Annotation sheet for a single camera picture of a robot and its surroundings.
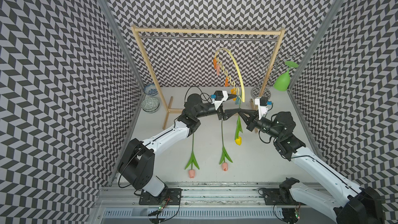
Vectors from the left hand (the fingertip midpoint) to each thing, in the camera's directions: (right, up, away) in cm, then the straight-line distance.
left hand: (237, 102), depth 67 cm
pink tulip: (-3, -29, +19) cm, 35 cm away
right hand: (+1, -5, +3) cm, 6 cm away
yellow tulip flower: (+2, -12, +5) cm, 14 cm away
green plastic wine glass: (+30, +11, +22) cm, 39 cm away
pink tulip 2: (-21, -32, +17) cm, 42 cm away
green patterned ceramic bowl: (-52, -2, +38) cm, 65 cm away
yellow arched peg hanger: (-7, +19, +15) cm, 26 cm away
